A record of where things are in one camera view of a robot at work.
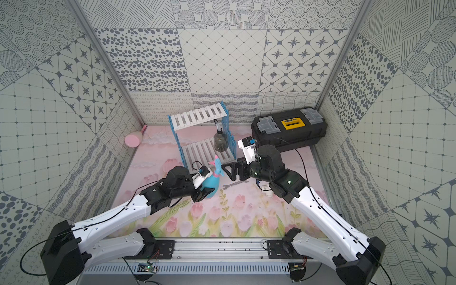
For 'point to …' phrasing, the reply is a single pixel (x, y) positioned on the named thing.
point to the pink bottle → (134, 139)
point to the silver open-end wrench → (227, 185)
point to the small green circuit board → (150, 268)
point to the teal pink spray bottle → (213, 181)
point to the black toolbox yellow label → (290, 129)
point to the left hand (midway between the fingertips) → (209, 178)
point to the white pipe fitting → (269, 193)
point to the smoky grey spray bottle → (221, 141)
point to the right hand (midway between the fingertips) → (230, 165)
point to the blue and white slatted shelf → (205, 136)
